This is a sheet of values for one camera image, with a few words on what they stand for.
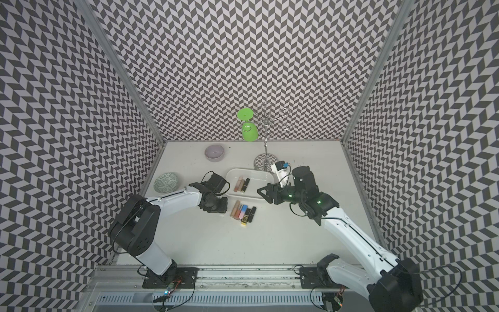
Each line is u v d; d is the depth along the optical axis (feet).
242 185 3.21
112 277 2.47
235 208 2.95
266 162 3.41
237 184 3.21
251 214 2.89
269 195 2.11
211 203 2.49
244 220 2.81
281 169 2.13
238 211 2.91
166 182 3.25
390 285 1.22
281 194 2.11
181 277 2.33
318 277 2.19
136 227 1.49
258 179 3.35
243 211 2.91
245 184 3.24
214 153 3.55
